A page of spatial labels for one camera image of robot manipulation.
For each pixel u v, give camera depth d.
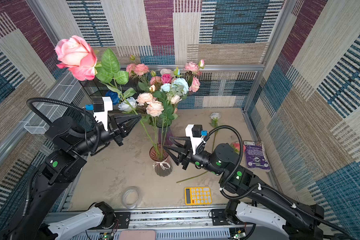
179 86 0.62
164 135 0.73
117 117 0.45
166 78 0.70
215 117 1.11
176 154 0.49
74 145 0.39
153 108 0.64
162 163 0.76
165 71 0.77
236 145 0.96
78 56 0.28
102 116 0.41
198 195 0.79
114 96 0.67
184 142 0.53
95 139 0.42
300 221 0.40
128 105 0.62
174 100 0.69
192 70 0.69
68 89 0.86
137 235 0.68
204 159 0.48
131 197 0.80
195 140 0.46
